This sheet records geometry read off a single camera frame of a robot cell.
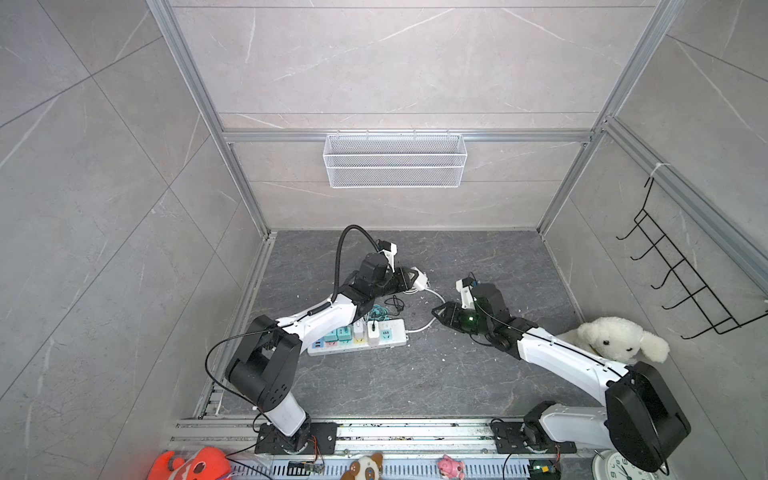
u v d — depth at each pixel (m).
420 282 0.84
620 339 0.70
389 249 0.79
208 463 0.65
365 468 0.67
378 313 0.95
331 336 0.85
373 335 0.83
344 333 0.84
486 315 0.66
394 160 0.96
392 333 0.90
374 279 0.68
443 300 1.00
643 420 0.40
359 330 0.85
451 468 0.68
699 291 0.62
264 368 0.45
